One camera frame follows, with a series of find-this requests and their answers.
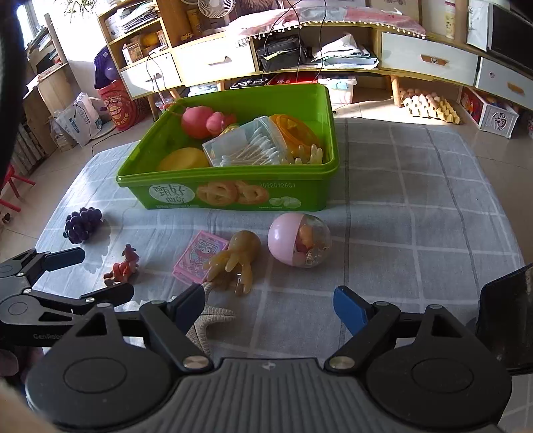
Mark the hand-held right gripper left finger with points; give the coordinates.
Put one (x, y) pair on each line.
(189, 308)

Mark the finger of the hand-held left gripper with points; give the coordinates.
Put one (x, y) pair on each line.
(106, 296)
(62, 257)

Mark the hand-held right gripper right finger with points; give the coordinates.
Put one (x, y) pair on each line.
(349, 310)

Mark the beige starfish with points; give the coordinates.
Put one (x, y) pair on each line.
(212, 324)

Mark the brown toy figure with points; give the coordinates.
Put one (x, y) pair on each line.
(123, 266)

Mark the green plastic bin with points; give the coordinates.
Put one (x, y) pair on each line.
(175, 195)

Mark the yellow toy pot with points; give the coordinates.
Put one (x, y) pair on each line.
(183, 160)

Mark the beige hair claw clip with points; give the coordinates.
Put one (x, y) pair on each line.
(310, 156)

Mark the clear cotton swab container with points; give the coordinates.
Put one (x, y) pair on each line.
(245, 145)

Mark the orange-yellow toy lid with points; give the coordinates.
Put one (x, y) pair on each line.
(295, 131)

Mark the pink rubber toy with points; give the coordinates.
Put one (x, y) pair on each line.
(200, 120)

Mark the person's left forearm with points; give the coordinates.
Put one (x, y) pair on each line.
(12, 408)

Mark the purple toy grapes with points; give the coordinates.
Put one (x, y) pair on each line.
(83, 225)

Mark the pink card box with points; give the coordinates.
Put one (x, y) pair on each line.
(195, 254)

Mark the amber toy octopus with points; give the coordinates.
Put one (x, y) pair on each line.
(239, 254)

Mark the red stool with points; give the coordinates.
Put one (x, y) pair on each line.
(14, 187)

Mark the pink capsule egg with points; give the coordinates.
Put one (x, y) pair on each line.
(291, 239)

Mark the grey checked tablecloth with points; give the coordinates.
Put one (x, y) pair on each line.
(416, 229)

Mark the white plastic bag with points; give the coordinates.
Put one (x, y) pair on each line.
(79, 118)

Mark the black flat screen device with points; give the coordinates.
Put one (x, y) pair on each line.
(506, 320)

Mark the red printed bag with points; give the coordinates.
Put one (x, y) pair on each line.
(118, 106)

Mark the purple bag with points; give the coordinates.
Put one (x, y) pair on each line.
(106, 66)

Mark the white cabinet drawer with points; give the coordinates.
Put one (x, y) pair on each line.
(429, 56)
(145, 79)
(214, 62)
(506, 85)

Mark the small cardboard box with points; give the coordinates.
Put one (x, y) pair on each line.
(133, 52)

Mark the egg tray with eggs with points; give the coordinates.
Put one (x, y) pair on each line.
(429, 106)

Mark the clear plastic storage box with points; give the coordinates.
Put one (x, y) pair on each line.
(339, 88)

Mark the wooden cabinet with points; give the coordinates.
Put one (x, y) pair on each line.
(394, 89)

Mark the white paper stack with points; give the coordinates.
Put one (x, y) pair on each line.
(345, 52)

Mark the black electronic device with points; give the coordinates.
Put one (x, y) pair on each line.
(283, 52)

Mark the small desk fan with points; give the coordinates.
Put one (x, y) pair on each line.
(214, 8)

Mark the pink lace cloth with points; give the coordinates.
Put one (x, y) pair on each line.
(333, 16)

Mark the white printed carton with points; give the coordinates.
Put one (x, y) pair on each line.
(449, 18)

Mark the white microwave oven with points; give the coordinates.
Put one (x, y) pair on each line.
(512, 33)

